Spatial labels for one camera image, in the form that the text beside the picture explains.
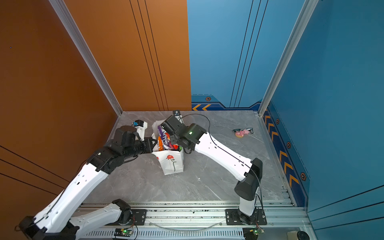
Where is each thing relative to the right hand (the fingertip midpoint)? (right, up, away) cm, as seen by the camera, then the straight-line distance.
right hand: (175, 133), depth 74 cm
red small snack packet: (+1, -7, -1) cm, 7 cm away
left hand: (-8, -3, -4) cm, 9 cm away
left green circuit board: (-24, -47, -3) cm, 53 cm away
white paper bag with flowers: (-2, -14, 0) cm, 14 cm away
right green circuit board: (+39, -46, -5) cm, 60 cm away
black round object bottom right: (+54, -41, -13) cm, 69 cm away
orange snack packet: (-7, -5, -3) cm, 9 cm away
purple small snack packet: (-4, -3, -1) cm, 5 cm away
